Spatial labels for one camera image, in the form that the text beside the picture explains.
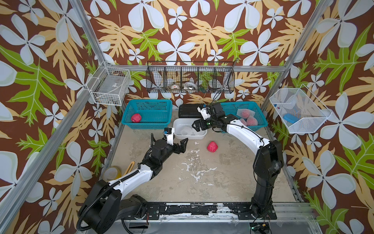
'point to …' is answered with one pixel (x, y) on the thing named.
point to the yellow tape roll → (111, 173)
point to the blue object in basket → (290, 118)
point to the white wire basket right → (302, 103)
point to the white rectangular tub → (179, 124)
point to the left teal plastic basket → (147, 114)
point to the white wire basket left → (108, 85)
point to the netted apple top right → (245, 113)
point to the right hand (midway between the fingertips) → (197, 122)
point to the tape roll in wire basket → (175, 87)
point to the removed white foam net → (187, 131)
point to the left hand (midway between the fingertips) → (181, 135)
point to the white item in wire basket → (188, 85)
